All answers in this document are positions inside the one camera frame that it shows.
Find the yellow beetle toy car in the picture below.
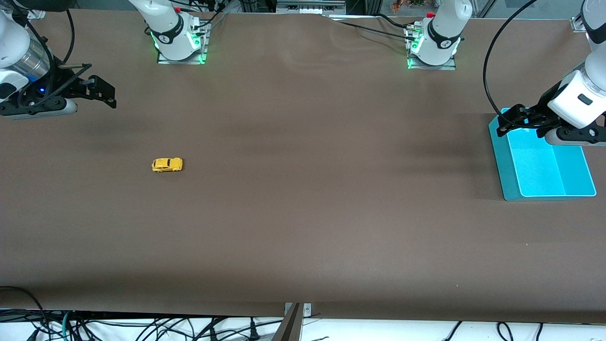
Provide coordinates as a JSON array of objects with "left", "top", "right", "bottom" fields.
[{"left": 151, "top": 158, "right": 184, "bottom": 173}]

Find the teal plastic tray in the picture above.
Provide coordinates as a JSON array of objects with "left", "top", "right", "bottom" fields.
[{"left": 489, "top": 108, "right": 597, "bottom": 202}]

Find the grey background device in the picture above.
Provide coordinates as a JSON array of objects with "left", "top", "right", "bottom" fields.
[{"left": 276, "top": 0, "right": 347, "bottom": 16}]

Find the dark slanted bar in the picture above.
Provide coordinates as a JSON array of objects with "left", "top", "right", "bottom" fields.
[{"left": 272, "top": 303, "right": 303, "bottom": 341}]

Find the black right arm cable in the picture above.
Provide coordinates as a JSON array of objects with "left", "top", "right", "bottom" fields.
[{"left": 59, "top": 9, "right": 77, "bottom": 65}]

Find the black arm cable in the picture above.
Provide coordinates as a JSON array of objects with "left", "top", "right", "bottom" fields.
[
  {"left": 59, "top": 9, "right": 77, "bottom": 65},
  {"left": 482, "top": 0, "right": 540, "bottom": 119}
]

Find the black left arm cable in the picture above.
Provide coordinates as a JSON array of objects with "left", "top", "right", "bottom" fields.
[{"left": 482, "top": 0, "right": 540, "bottom": 119}]

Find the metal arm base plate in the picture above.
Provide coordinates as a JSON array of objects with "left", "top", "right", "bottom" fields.
[
  {"left": 156, "top": 24, "right": 209, "bottom": 65},
  {"left": 406, "top": 26, "right": 458, "bottom": 71}
]

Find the short black table cable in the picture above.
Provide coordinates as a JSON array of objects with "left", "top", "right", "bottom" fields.
[{"left": 376, "top": 13, "right": 415, "bottom": 30}]

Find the long black table cable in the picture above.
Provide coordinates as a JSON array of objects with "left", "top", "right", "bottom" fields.
[{"left": 327, "top": 18, "right": 418, "bottom": 43}]

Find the thick black looped cable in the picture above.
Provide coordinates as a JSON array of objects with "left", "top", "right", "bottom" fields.
[{"left": 0, "top": 286, "right": 50, "bottom": 341}]

